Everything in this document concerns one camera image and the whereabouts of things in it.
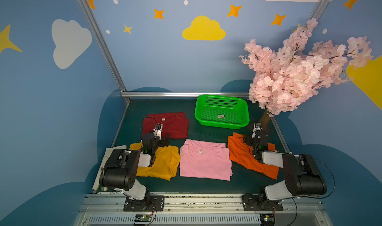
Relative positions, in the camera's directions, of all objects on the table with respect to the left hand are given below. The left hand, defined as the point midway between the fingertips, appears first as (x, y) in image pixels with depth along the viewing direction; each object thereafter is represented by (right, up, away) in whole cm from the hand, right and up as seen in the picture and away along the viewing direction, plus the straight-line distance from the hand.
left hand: (161, 130), depth 94 cm
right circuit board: (+58, -42, -21) cm, 75 cm away
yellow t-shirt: (+4, -19, -8) cm, 21 cm away
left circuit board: (-5, -40, -23) cm, 47 cm away
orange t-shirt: (+50, -13, -3) cm, 52 cm away
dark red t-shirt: (+8, +3, +13) cm, 15 cm away
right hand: (+62, -1, +1) cm, 62 cm away
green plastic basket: (+43, +13, +20) cm, 49 cm away
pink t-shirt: (+28, -17, -5) cm, 33 cm away
